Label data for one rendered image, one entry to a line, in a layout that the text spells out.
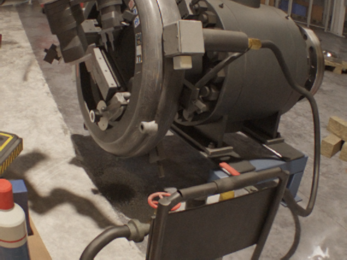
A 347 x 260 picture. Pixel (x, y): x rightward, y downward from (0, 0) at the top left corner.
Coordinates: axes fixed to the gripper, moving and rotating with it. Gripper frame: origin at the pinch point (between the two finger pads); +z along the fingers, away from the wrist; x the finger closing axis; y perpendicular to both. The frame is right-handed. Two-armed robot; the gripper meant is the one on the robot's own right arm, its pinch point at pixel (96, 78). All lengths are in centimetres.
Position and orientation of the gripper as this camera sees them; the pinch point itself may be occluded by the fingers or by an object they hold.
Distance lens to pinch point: 87.6
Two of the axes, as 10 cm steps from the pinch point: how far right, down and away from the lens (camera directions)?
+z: 2.5, 8.4, 4.9
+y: -9.6, 2.6, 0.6
